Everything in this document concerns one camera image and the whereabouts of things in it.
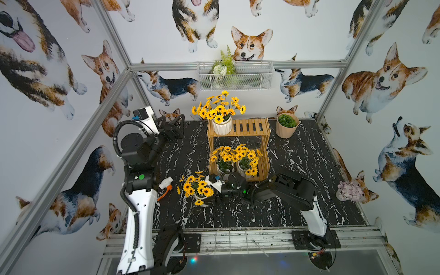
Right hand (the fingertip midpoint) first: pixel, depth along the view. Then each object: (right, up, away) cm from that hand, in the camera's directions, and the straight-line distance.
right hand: (200, 195), depth 79 cm
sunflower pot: (-1, +6, -6) cm, 9 cm away
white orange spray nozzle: (-19, +3, +10) cm, 22 cm away
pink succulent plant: (+69, +2, 0) cm, 69 cm away
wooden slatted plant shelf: (+23, +31, +1) cm, 39 cm away
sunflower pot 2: (+10, +17, +3) cm, 20 cm away
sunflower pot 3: (+23, +15, +8) cm, 28 cm away
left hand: (-5, +35, -18) cm, 40 cm away
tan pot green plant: (+48, +34, +25) cm, 64 cm away
